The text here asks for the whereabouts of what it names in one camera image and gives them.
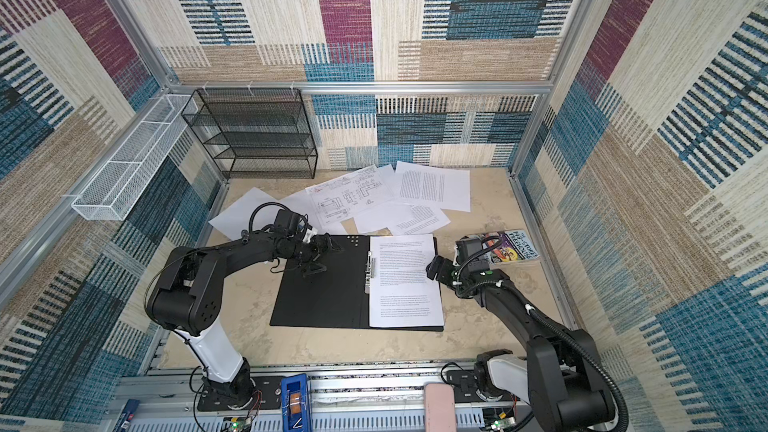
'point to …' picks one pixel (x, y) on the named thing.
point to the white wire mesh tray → (116, 184)
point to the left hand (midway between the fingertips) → (336, 259)
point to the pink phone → (439, 407)
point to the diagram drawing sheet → (349, 195)
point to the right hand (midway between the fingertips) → (438, 276)
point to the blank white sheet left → (235, 217)
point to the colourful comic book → (515, 246)
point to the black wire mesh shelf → (254, 133)
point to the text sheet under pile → (399, 219)
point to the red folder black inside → (337, 298)
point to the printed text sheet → (402, 293)
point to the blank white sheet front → (301, 202)
